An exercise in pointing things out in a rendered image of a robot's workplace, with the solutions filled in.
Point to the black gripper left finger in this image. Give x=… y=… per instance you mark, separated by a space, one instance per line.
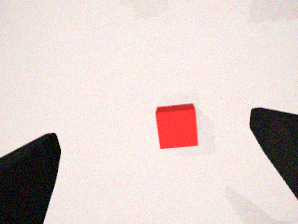
x=27 y=179

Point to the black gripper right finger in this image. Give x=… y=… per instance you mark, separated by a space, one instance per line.
x=277 y=135

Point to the red block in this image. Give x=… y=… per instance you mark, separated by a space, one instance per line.
x=176 y=126

